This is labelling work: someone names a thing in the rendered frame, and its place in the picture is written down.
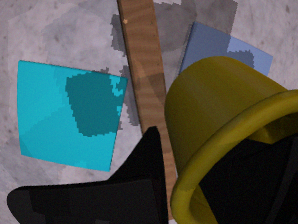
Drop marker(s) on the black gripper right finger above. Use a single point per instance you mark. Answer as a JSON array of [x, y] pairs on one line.
[[248, 185]]

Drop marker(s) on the tan wooden bar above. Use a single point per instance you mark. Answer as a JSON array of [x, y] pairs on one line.
[[143, 52]]

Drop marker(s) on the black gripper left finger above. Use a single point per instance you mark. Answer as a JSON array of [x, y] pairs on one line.
[[135, 194]]

